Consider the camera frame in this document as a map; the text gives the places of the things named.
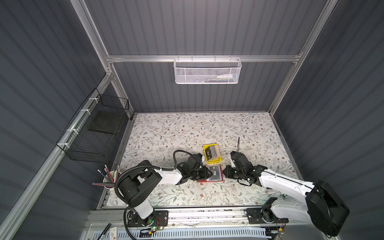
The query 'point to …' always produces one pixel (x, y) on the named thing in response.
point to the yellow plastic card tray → (208, 154)
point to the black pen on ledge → (102, 235)
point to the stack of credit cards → (215, 152)
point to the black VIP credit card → (215, 172)
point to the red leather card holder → (209, 180)
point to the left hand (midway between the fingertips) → (213, 175)
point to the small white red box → (113, 233)
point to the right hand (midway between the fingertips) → (224, 172)
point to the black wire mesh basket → (92, 134)
